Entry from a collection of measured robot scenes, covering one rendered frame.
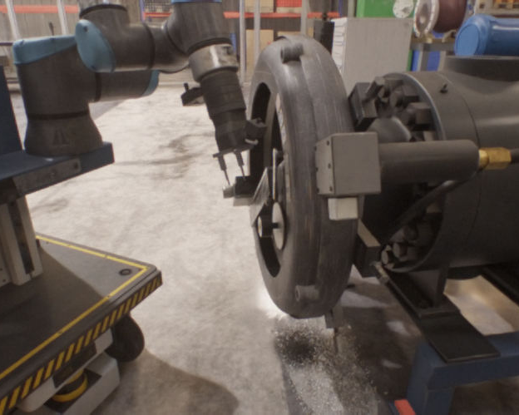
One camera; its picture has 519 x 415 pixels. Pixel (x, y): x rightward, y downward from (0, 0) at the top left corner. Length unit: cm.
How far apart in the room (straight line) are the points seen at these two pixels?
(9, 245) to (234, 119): 78
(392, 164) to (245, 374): 87
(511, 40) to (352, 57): 341
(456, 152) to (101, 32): 67
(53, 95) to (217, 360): 92
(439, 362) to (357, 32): 413
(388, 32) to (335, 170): 435
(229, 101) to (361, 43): 418
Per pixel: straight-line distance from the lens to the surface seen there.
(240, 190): 124
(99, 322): 113
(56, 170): 108
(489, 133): 109
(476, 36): 154
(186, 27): 81
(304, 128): 80
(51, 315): 119
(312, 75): 86
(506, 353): 124
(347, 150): 69
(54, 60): 109
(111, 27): 85
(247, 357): 142
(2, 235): 130
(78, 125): 112
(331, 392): 133
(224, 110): 76
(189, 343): 149
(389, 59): 501
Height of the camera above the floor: 98
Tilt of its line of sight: 23 degrees down
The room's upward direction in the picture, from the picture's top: straight up
